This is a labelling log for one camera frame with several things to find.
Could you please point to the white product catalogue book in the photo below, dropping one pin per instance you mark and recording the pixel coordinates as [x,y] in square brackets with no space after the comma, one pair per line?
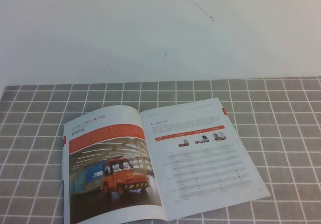
[121,165]

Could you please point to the grey checked tablecloth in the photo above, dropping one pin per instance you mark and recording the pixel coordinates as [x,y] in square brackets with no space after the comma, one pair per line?
[278,121]

